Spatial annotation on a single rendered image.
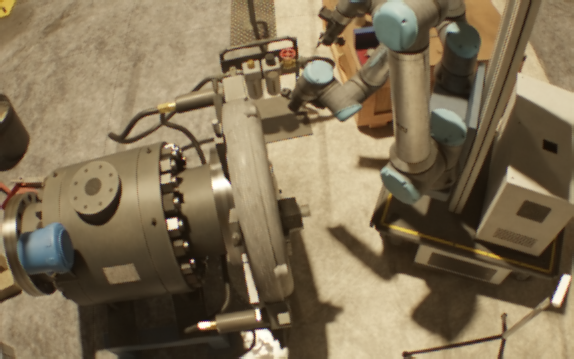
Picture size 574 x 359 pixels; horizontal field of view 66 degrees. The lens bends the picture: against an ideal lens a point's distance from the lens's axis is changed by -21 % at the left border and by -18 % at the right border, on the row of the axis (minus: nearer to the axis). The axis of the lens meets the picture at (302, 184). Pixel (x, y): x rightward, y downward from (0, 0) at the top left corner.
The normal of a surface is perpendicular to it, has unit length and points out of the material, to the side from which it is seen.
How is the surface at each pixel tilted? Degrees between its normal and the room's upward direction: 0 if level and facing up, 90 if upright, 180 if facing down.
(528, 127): 0
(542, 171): 0
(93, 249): 41
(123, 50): 0
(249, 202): 28
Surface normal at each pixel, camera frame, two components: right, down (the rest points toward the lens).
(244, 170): 0.03, -0.26
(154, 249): 0.12, 0.29
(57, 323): -0.04, -0.49
